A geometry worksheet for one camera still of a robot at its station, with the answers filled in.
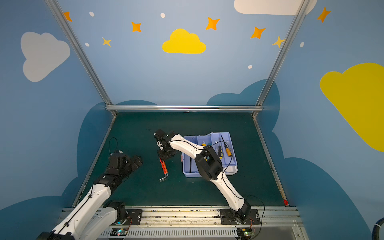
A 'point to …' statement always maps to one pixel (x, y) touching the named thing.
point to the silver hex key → (190, 165)
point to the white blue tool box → (221, 144)
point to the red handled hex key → (164, 167)
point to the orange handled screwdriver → (228, 150)
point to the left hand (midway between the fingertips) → (139, 161)
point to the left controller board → (119, 231)
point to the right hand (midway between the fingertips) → (164, 157)
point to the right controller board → (244, 233)
